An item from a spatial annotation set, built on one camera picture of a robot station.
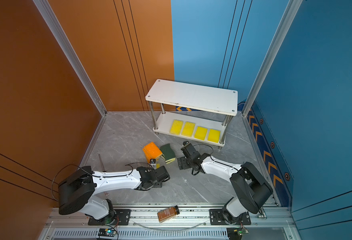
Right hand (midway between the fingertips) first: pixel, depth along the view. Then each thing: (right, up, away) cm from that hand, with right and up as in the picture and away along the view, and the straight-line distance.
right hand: (184, 161), depth 90 cm
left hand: (-15, -10, -4) cm, 19 cm away
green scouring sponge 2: (-9, +2, 0) cm, 9 cm away
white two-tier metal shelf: (+10, +33, +30) cm, 46 cm away
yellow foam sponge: (+20, +15, +7) cm, 26 cm away
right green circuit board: (+25, -30, -19) cm, 43 cm away
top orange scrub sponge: (-20, +6, +2) cm, 21 cm away
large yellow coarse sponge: (+4, +19, +13) cm, 24 cm away
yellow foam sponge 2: (+11, +17, +9) cm, 22 cm away
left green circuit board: (-37, -30, -19) cm, 51 cm away
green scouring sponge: (-10, +4, +2) cm, 11 cm away
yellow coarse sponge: (-5, +21, +12) cm, 24 cm away
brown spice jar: (-8, -21, -19) cm, 29 cm away
